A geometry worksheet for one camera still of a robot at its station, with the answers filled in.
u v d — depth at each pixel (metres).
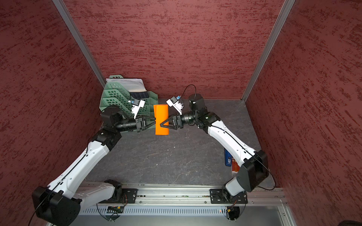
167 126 0.62
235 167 0.83
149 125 0.63
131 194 0.74
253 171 0.41
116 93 0.93
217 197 0.73
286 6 0.71
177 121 0.59
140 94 1.06
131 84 0.97
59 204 0.37
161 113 0.61
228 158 0.85
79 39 0.83
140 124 0.59
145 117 0.62
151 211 0.77
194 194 0.76
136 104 0.60
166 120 0.61
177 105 0.62
